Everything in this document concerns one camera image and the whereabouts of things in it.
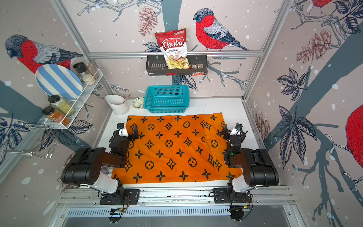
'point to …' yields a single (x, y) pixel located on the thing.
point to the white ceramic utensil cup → (118, 103)
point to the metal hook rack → (26, 140)
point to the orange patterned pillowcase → (177, 148)
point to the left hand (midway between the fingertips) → (131, 123)
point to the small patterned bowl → (138, 103)
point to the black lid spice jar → (86, 77)
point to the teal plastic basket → (167, 99)
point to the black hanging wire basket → (158, 65)
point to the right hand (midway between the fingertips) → (232, 125)
